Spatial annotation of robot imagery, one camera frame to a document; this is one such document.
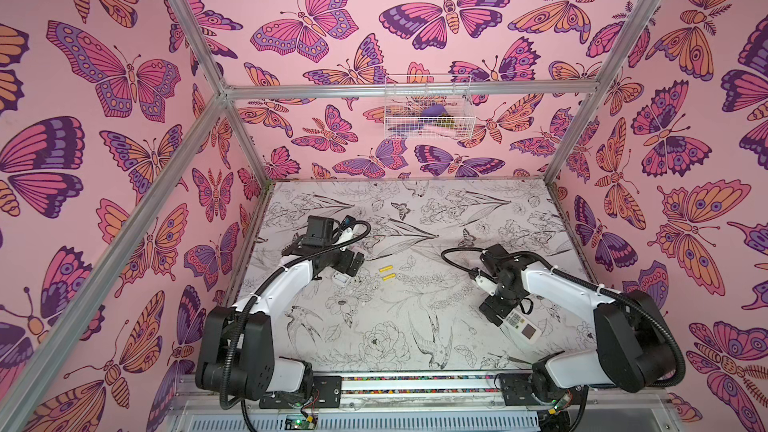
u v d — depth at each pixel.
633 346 0.43
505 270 0.66
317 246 0.67
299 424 0.72
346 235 0.78
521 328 0.82
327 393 0.74
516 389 0.73
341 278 0.92
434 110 0.95
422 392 0.75
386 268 0.97
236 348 0.40
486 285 0.80
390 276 0.94
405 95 0.95
